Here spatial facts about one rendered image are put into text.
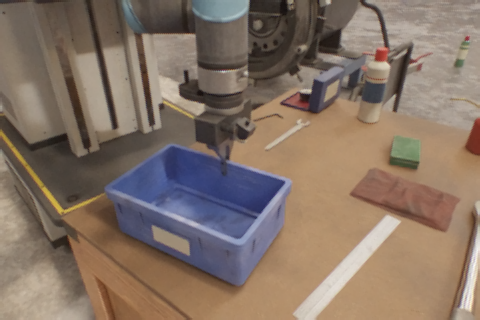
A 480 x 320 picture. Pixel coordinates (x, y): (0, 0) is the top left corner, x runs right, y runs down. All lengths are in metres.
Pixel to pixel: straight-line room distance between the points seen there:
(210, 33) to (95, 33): 0.79
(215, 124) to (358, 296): 0.38
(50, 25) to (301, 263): 0.97
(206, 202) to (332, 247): 0.29
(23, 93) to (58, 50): 0.24
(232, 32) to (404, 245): 0.52
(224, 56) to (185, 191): 0.37
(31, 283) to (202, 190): 0.80
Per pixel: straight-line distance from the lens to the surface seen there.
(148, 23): 0.75
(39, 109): 1.47
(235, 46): 0.62
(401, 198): 0.88
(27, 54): 1.42
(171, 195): 0.86
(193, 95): 0.69
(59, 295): 1.38
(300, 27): 2.00
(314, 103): 1.24
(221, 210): 0.80
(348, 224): 0.81
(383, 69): 1.18
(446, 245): 0.83
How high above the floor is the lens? 0.99
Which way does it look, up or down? 32 degrees down
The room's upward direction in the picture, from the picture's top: straight up
